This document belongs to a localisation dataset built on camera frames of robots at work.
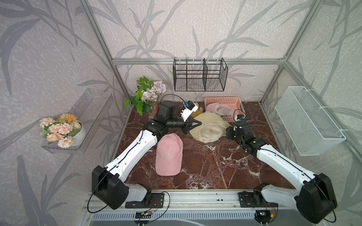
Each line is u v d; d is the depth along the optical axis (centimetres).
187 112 61
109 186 38
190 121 62
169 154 82
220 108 112
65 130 51
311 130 60
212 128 83
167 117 56
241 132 62
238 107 112
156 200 73
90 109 74
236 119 75
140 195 62
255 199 66
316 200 40
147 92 83
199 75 105
